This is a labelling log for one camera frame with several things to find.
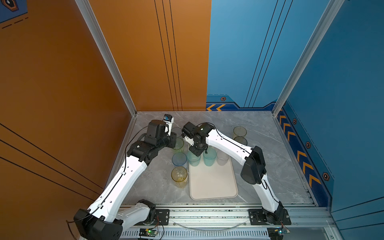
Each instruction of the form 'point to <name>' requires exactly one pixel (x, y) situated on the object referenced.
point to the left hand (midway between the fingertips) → (173, 132)
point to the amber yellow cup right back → (239, 131)
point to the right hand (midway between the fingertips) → (196, 150)
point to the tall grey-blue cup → (178, 131)
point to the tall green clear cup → (179, 144)
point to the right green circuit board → (275, 233)
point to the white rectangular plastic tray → (211, 182)
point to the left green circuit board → (147, 232)
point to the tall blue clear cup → (179, 159)
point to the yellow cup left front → (179, 175)
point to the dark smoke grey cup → (241, 140)
